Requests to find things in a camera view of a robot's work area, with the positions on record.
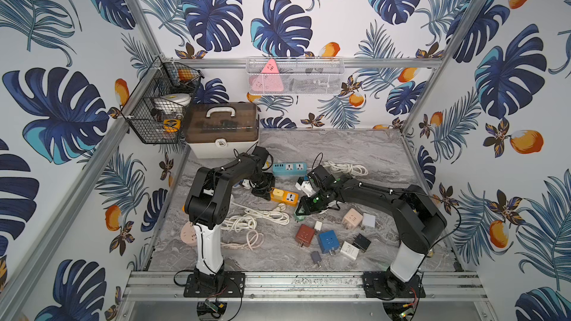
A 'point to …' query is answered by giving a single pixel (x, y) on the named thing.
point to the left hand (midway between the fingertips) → (275, 186)
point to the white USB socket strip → (246, 183)
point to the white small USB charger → (318, 224)
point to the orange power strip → (289, 198)
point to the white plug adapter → (349, 250)
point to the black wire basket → (157, 109)
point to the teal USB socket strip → (289, 169)
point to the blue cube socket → (328, 242)
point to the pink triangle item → (268, 82)
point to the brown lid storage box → (215, 129)
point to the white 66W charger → (369, 220)
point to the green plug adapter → (299, 218)
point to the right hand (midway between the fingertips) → (299, 211)
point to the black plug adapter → (361, 242)
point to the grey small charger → (315, 257)
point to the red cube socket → (304, 235)
